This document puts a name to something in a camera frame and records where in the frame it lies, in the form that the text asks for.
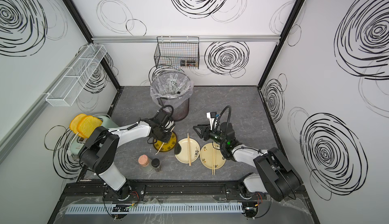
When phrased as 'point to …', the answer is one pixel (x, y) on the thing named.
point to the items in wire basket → (188, 63)
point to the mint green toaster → (78, 142)
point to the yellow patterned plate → (167, 146)
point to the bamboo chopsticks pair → (214, 157)
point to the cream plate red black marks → (206, 157)
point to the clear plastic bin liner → (170, 88)
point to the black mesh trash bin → (181, 107)
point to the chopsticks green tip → (189, 149)
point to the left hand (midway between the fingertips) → (168, 138)
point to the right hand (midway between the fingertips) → (196, 128)
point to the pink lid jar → (146, 162)
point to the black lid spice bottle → (155, 163)
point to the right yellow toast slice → (87, 124)
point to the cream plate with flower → (181, 150)
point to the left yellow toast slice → (74, 124)
